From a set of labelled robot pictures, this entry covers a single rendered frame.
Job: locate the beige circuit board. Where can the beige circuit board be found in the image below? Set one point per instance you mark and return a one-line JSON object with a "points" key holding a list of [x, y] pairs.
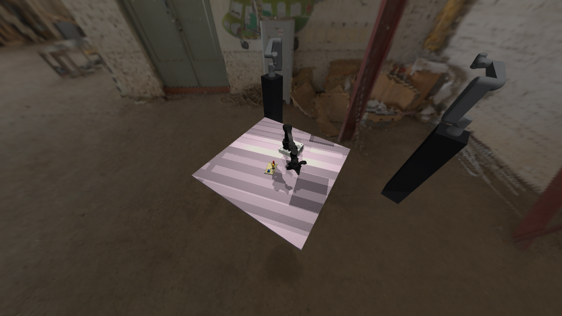
{"points": [[271, 167]]}

